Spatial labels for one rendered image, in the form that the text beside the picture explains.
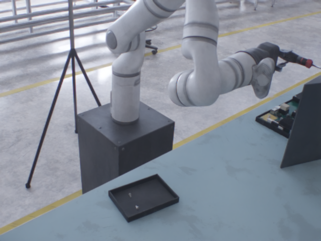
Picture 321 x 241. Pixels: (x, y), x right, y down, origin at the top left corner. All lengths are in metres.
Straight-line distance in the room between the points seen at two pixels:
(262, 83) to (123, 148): 0.50
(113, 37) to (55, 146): 1.64
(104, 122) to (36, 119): 1.76
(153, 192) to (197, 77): 0.24
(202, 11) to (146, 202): 0.38
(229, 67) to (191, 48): 0.10
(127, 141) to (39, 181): 1.27
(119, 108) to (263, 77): 0.54
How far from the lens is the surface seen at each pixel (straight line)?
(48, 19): 4.29
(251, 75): 0.80
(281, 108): 1.04
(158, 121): 1.22
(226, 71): 0.74
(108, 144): 1.14
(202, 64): 0.67
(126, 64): 1.12
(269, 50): 0.88
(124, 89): 1.13
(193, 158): 0.82
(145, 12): 0.95
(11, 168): 2.47
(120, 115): 1.18
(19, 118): 2.99
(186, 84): 0.67
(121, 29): 1.04
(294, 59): 0.95
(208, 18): 0.72
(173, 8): 0.92
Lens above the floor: 1.48
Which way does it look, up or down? 32 degrees down
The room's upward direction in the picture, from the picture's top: 4 degrees clockwise
